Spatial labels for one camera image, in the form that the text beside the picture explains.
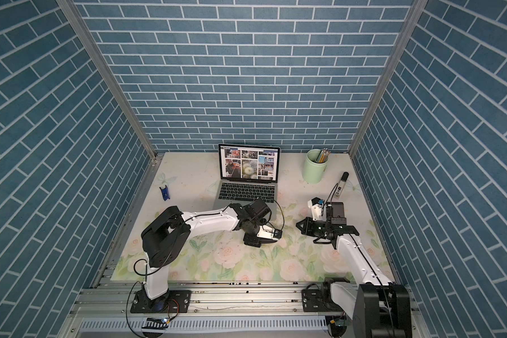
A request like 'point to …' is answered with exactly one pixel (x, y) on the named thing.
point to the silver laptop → (247, 172)
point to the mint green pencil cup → (313, 171)
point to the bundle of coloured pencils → (323, 155)
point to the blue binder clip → (165, 193)
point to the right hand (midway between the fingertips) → (299, 225)
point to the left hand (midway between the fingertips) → (265, 235)
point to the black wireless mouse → (267, 241)
